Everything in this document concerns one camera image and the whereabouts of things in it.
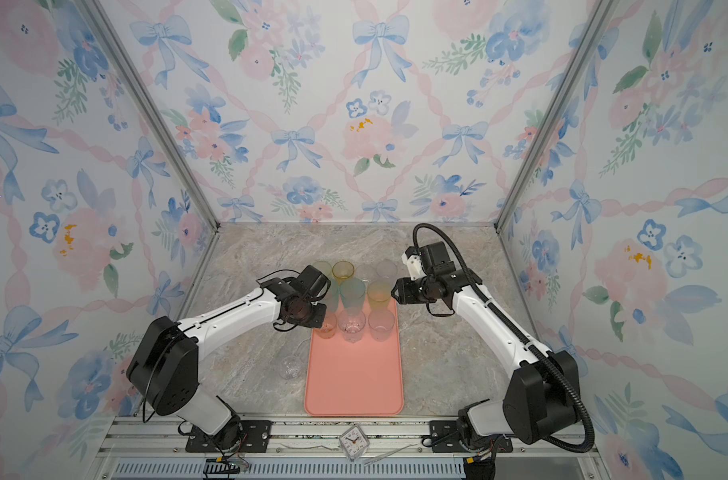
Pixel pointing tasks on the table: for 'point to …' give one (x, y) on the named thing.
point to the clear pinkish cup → (381, 323)
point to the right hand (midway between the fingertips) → (399, 290)
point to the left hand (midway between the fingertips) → (319, 316)
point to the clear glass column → (351, 323)
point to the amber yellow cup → (342, 270)
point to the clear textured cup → (386, 269)
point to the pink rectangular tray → (360, 379)
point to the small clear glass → (290, 368)
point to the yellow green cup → (379, 292)
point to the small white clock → (354, 442)
